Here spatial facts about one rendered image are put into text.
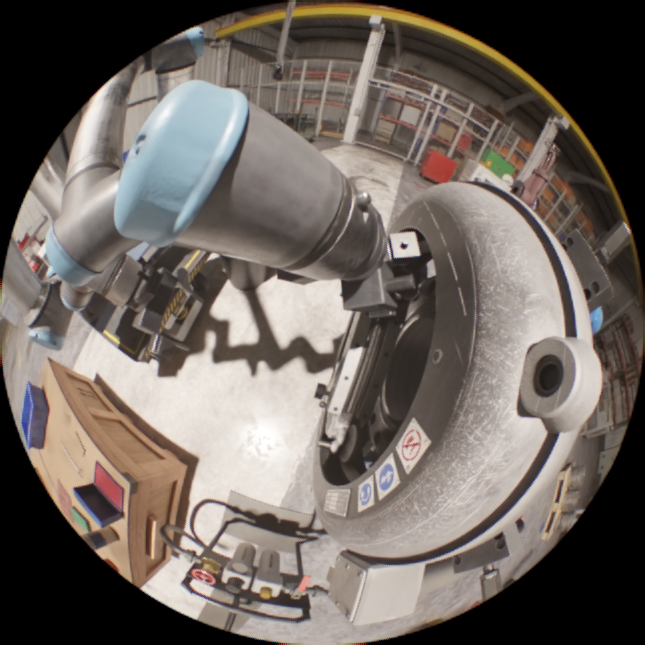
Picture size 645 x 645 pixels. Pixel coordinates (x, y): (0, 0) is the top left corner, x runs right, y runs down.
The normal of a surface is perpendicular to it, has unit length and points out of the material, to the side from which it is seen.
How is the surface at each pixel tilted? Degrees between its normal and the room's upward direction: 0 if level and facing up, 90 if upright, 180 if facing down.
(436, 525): 57
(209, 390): 0
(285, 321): 0
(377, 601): 22
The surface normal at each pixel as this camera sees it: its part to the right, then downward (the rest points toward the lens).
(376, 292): -0.61, -0.01
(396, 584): 0.24, -0.75
